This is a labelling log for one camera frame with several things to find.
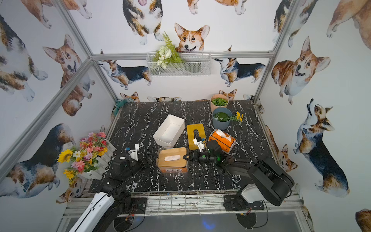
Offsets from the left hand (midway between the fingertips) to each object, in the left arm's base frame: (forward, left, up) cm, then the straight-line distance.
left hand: (153, 153), depth 80 cm
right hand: (-1, -18, +2) cm, 18 cm away
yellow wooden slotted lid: (+23, -20, -12) cm, 33 cm away
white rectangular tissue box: (+21, -5, -13) cm, 25 cm away
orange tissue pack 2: (+8, -42, -3) cm, 43 cm away
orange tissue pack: (-8, -11, -5) cm, 15 cm away
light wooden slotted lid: (-1, -10, -4) cm, 11 cm away
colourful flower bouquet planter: (-4, +31, +5) cm, 32 cm away
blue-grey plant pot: (+23, -43, -7) cm, 49 cm away
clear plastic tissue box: (-3, -10, -4) cm, 11 cm away
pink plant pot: (+40, -41, 0) cm, 57 cm away
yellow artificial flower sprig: (+22, -51, +3) cm, 55 cm away
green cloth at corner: (+50, +40, -12) cm, 65 cm away
